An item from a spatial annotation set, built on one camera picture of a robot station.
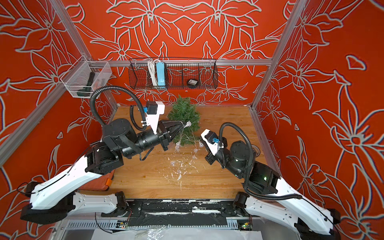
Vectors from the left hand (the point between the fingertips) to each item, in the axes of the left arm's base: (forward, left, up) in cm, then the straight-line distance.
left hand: (183, 121), depth 47 cm
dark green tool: (+31, +57, -15) cm, 67 cm away
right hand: (+2, -4, -12) cm, 13 cm away
